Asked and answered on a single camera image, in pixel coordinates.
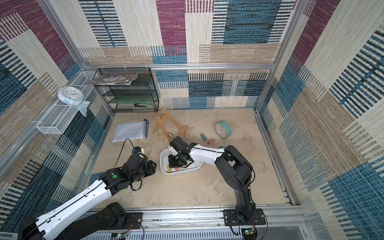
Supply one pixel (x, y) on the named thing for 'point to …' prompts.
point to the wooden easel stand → (160, 120)
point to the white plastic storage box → (164, 166)
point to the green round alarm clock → (223, 129)
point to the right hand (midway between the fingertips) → (168, 165)
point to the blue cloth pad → (95, 177)
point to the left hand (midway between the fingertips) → (154, 164)
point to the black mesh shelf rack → (143, 85)
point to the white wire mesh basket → (58, 117)
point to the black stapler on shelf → (142, 105)
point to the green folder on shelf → (135, 99)
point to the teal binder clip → (203, 137)
